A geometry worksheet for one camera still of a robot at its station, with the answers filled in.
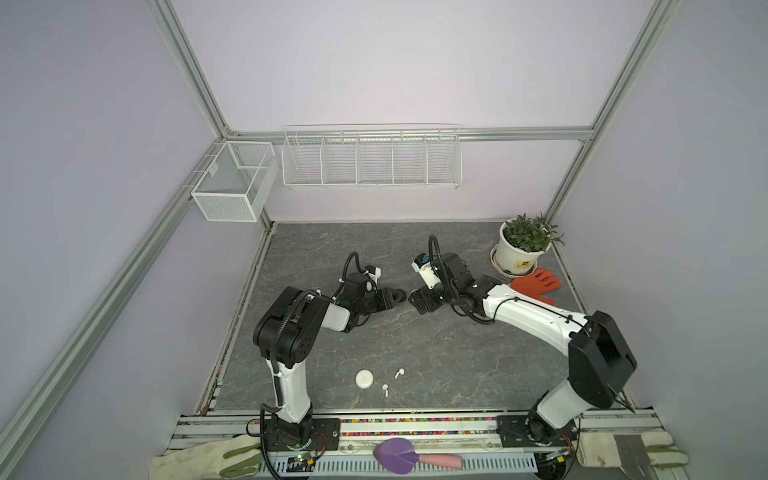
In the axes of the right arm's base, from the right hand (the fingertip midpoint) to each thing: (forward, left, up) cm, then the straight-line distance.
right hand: (421, 293), depth 86 cm
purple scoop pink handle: (-38, +7, -12) cm, 41 cm away
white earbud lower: (-23, +10, -11) cm, 28 cm away
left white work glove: (-39, +47, -9) cm, 62 cm away
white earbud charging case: (-21, +16, -10) cm, 28 cm away
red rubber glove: (+10, -40, -12) cm, 43 cm away
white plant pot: (+15, -31, -5) cm, 34 cm away
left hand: (+3, +6, -9) cm, 11 cm away
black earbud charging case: (+3, +6, -7) cm, 10 cm away
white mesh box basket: (+37, +62, +13) cm, 74 cm away
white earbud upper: (-19, +6, -11) cm, 23 cm away
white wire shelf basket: (+41, +14, +19) cm, 48 cm away
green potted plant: (+19, -35, +5) cm, 40 cm away
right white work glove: (-37, -40, -10) cm, 55 cm away
